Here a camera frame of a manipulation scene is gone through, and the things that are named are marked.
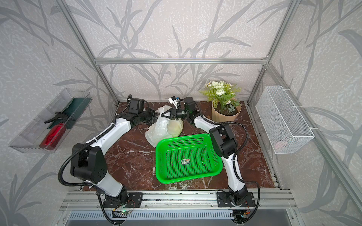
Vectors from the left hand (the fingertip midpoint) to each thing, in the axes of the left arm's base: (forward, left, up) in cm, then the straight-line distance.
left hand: (162, 112), depth 86 cm
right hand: (-3, 0, 0) cm, 3 cm away
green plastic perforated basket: (-20, -12, -20) cm, 31 cm away
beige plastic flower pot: (+9, -42, -8) cm, 43 cm away
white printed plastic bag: (-11, -2, 0) cm, 12 cm away
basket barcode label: (-23, -15, -20) cm, 34 cm away
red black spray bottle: (-25, +40, +14) cm, 49 cm away
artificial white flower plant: (+8, -36, +9) cm, 38 cm away
